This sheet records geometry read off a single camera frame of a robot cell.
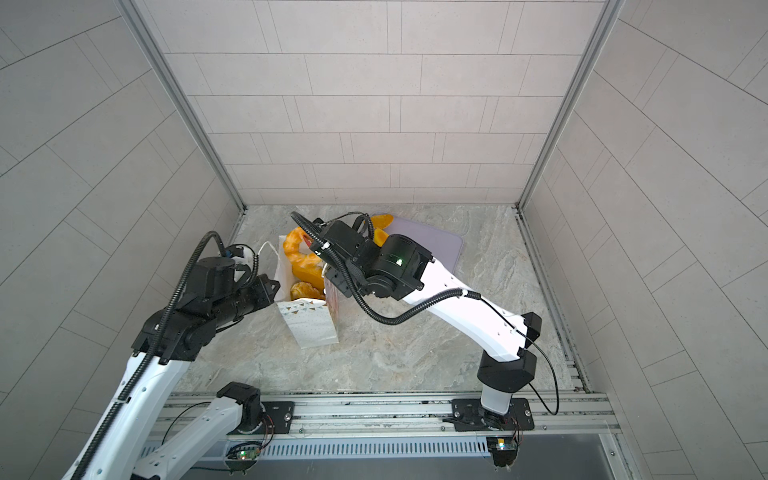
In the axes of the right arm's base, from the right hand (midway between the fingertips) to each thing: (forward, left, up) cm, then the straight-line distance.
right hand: (342, 266), depth 62 cm
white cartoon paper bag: (-4, +9, -17) cm, 19 cm away
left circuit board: (-28, +25, -28) cm, 47 cm away
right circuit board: (-31, -33, -34) cm, 56 cm away
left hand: (+2, +14, -7) cm, 15 cm away
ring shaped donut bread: (+3, +9, -5) cm, 11 cm away
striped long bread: (+6, +14, -19) cm, 24 cm away
